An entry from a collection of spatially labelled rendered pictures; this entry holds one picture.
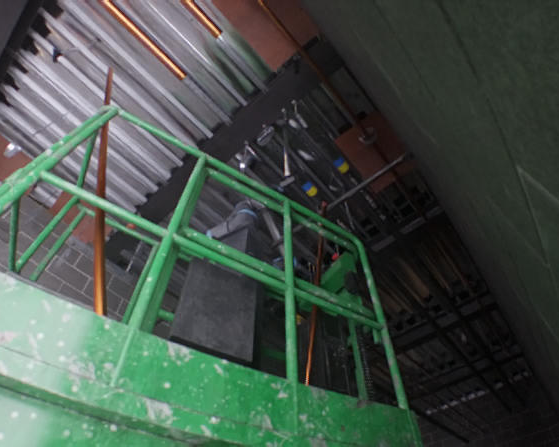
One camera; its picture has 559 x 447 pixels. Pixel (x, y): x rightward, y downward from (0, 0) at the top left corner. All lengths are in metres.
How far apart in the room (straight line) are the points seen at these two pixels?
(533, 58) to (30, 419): 0.88
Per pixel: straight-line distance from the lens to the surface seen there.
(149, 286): 0.91
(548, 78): 0.23
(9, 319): 0.82
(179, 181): 2.79
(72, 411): 0.83
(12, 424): 0.82
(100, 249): 1.08
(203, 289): 1.10
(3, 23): 3.03
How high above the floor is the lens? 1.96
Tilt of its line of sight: 53 degrees up
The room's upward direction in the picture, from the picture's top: straight up
